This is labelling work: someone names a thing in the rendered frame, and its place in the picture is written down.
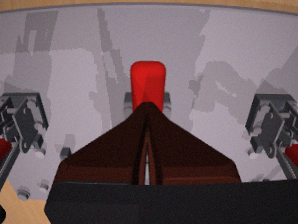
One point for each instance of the grey toggle clamp with red handle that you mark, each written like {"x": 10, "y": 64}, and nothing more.
{"x": 265, "y": 121}
{"x": 20, "y": 122}

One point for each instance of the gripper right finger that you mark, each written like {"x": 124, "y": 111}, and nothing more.
{"x": 181, "y": 158}

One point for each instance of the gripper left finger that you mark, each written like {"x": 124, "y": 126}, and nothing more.
{"x": 114, "y": 156}

